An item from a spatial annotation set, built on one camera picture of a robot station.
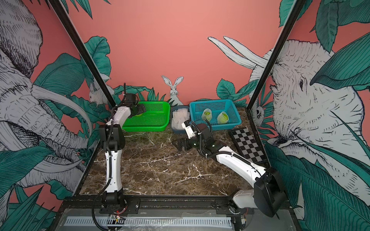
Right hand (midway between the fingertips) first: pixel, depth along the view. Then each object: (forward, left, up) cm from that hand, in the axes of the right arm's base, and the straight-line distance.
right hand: (177, 138), depth 77 cm
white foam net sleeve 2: (+27, -31, -14) cm, 43 cm away
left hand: (+36, +32, -12) cm, 50 cm away
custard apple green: (+26, -31, -14) cm, 43 cm away
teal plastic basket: (+41, -37, -16) cm, 57 cm away
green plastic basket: (+31, +20, -19) cm, 41 cm away
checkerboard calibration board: (+6, -45, -20) cm, 50 cm away
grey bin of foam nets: (+31, +2, -14) cm, 34 cm away
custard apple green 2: (+26, +31, -10) cm, 42 cm away
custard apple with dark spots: (+29, -20, -14) cm, 38 cm away
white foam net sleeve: (+33, -18, -12) cm, 40 cm away
